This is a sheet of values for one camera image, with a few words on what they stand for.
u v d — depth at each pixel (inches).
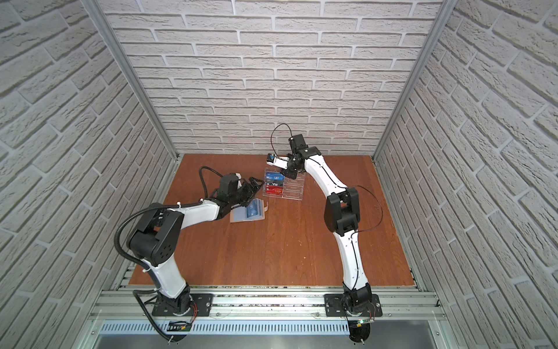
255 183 33.6
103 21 28.5
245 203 32.9
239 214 37.0
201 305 28.9
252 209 37.5
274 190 40.6
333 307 29.0
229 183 29.1
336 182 24.3
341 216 23.2
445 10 27.4
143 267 20.2
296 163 30.0
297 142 31.2
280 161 33.4
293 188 40.7
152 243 19.2
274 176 39.7
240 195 32.5
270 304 29.8
